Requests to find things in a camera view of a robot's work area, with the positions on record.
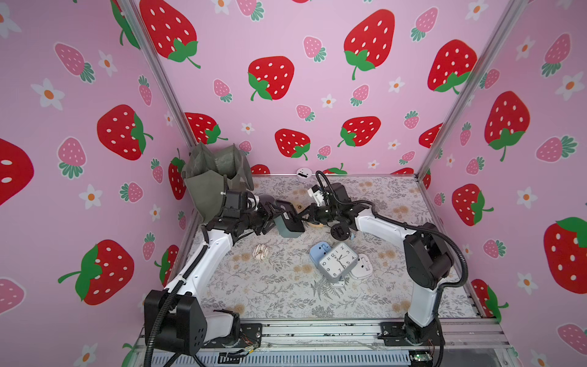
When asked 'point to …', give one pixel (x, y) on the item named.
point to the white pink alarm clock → (363, 268)
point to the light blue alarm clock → (317, 251)
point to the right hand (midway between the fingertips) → (293, 221)
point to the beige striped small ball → (261, 251)
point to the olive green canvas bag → (209, 175)
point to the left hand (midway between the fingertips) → (284, 214)
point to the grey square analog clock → (335, 264)
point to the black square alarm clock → (288, 224)
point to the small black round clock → (340, 232)
